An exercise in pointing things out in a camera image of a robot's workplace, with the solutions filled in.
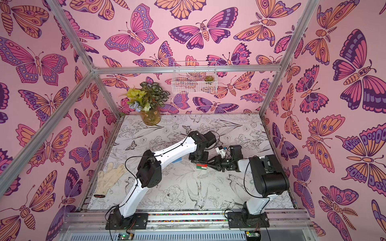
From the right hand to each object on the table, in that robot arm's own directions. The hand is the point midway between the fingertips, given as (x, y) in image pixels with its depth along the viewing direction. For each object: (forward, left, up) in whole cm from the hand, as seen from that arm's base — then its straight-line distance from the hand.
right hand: (208, 163), depth 89 cm
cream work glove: (-11, +60, -4) cm, 61 cm away
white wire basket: (+52, +9, +21) cm, 57 cm away
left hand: (-1, +2, +1) cm, 3 cm away
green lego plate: (-2, +5, -2) cm, 6 cm away
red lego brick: (-1, +5, +1) cm, 5 cm away
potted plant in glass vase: (+39, +41, +15) cm, 59 cm away
